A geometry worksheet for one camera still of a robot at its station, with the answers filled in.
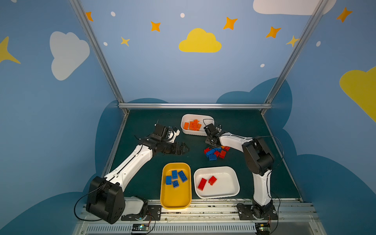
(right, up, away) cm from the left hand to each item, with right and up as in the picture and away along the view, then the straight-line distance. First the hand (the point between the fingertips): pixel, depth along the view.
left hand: (182, 148), depth 81 cm
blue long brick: (+18, -5, +14) cm, 24 cm away
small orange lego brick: (+1, +12, +30) cm, 32 cm away
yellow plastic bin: (-1, -26, -4) cm, 26 cm away
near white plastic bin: (+26, -21, +4) cm, 34 cm away
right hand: (+20, +3, +21) cm, 29 cm away
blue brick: (-8, -19, +2) cm, 21 cm away
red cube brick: (+17, -19, +3) cm, 26 cm away
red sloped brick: (+26, -6, +14) cm, 30 cm away
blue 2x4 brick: (0, -18, +5) cm, 18 cm away
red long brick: (+16, -4, +15) cm, 22 cm away
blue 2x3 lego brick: (-5, -17, +5) cm, 18 cm away
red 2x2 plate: (+22, -6, +15) cm, 27 cm away
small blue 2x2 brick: (-4, -21, +1) cm, 21 cm away
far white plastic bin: (+16, +17, +30) cm, 38 cm away
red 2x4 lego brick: (+11, -21, +1) cm, 24 cm away
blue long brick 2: (+24, -3, +17) cm, 30 cm away
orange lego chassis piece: (+8, +12, +28) cm, 31 cm away
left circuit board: (-20, -38, -10) cm, 44 cm away
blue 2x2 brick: (+19, -8, +12) cm, 24 cm away
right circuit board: (+41, -39, -9) cm, 57 cm away
